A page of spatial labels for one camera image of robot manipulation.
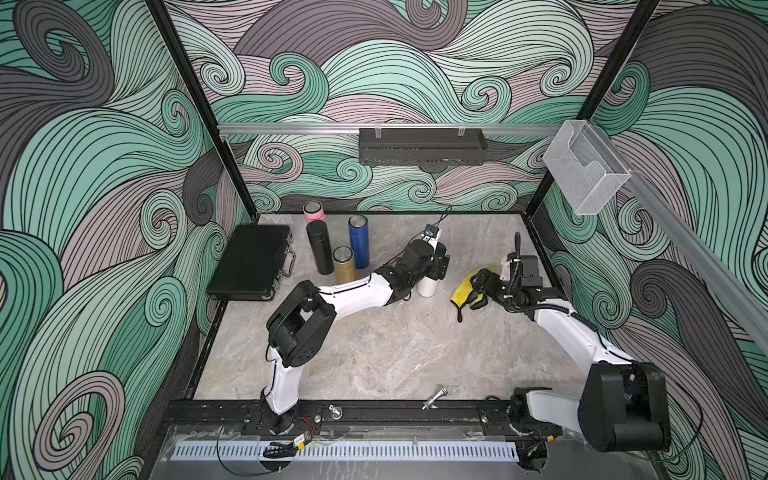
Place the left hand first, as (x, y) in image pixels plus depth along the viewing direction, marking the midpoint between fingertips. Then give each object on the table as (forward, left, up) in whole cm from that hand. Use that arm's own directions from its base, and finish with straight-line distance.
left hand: (438, 247), depth 86 cm
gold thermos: (-6, +27, +2) cm, 28 cm away
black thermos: (+3, +35, +1) cm, 36 cm away
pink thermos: (+13, +38, +2) cm, 41 cm away
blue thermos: (+7, +24, -4) cm, 25 cm away
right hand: (-7, -13, -9) cm, 17 cm away
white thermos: (-5, +2, -14) cm, 15 cm away
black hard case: (+7, +61, -16) cm, 63 cm away
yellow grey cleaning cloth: (-6, -10, -17) cm, 20 cm away
